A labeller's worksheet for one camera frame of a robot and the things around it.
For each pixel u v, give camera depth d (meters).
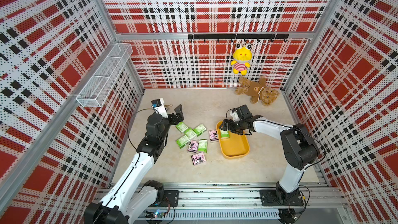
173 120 0.68
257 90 1.10
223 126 0.86
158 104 0.63
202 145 0.89
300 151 0.49
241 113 0.78
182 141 0.91
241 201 0.73
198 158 0.84
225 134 0.93
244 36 0.88
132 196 0.46
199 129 0.96
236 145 0.90
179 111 0.70
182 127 0.98
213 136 0.93
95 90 0.70
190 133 0.94
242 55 0.91
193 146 0.88
